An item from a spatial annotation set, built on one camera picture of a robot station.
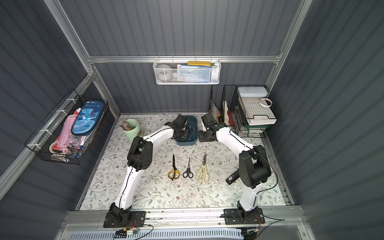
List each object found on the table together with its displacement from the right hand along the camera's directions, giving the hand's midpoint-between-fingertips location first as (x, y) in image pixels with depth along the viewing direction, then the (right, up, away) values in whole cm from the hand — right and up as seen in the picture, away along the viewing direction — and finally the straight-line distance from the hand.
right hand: (206, 135), depth 92 cm
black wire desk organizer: (+18, +23, +28) cm, 40 cm away
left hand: (-12, 0, +13) cm, 18 cm away
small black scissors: (-11, -22, -3) cm, 25 cm away
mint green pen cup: (-46, +1, +1) cm, 46 cm away
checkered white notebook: (+32, +14, +1) cm, 35 cm away
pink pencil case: (-66, +1, -24) cm, 70 cm away
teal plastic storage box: (-9, +5, +19) cm, 21 cm away
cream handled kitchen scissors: (-2, -24, -4) cm, 24 cm away
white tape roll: (+39, +20, +7) cm, 44 cm away
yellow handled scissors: (-19, -22, -5) cm, 30 cm away
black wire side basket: (-70, -1, -31) cm, 77 cm away
